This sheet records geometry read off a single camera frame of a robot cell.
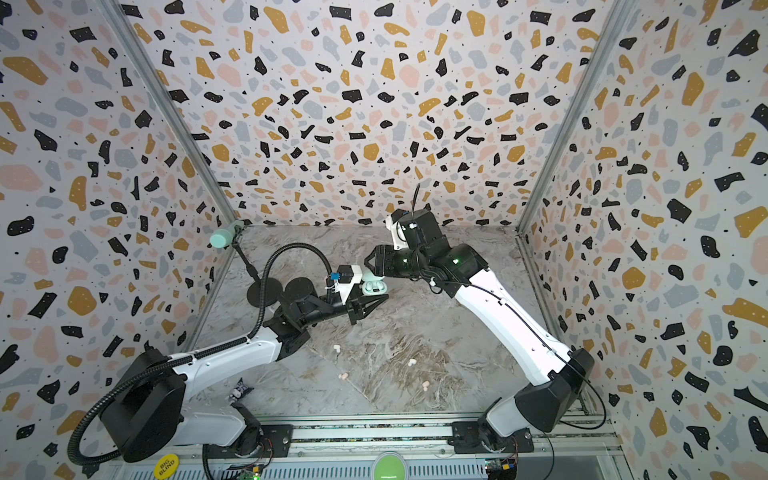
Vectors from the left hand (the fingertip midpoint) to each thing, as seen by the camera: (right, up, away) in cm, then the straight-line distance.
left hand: (387, 287), depth 70 cm
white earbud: (-16, -20, +20) cm, 33 cm away
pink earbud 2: (+10, -28, +13) cm, 33 cm away
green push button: (+1, -42, +1) cm, 42 cm away
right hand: (-4, +7, -2) cm, 8 cm away
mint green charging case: (-3, +1, 0) cm, 3 cm away
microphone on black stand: (-40, +12, +3) cm, 41 cm away
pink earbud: (-13, -26, +14) cm, 33 cm away
